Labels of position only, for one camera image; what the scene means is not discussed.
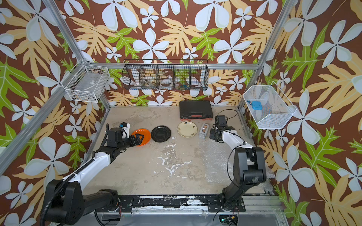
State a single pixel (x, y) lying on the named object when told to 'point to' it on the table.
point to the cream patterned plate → (187, 129)
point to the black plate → (160, 133)
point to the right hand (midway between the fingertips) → (213, 134)
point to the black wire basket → (165, 74)
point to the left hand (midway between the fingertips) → (139, 135)
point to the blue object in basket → (256, 105)
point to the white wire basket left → (87, 83)
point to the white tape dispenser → (203, 131)
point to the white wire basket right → (268, 108)
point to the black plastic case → (195, 109)
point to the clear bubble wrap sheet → (216, 160)
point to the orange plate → (146, 138)
